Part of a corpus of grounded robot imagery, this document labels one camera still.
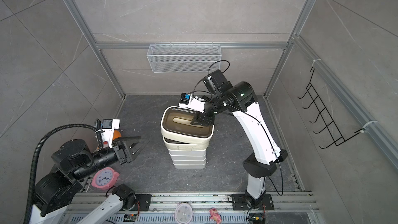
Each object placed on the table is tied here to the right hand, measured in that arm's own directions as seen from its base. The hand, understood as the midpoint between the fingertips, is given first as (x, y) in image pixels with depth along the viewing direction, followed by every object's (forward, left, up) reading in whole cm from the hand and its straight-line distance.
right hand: (197, 115), depth 62 cm
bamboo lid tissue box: (-10, +5, -31) cm, 33 cm away
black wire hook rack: (-4, -57, -7) cm, 58 cm away
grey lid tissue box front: (-10, +5, -20) cm, 23 cm away
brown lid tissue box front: (-9, +10, -8) cm, 16 cm away
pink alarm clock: (-15, +49, -33) cm, 61 cm away
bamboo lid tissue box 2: (-10, +5, -26) cm, 28 cm away
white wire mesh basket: (+52, +10, -6) cm, 53 cm away
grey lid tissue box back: (-8, +5, -18) cm, 20 cm away
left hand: (-12, +18, +2) cm, 21 cm away
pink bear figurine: (-31, -7, -34) cm, 46 cm away
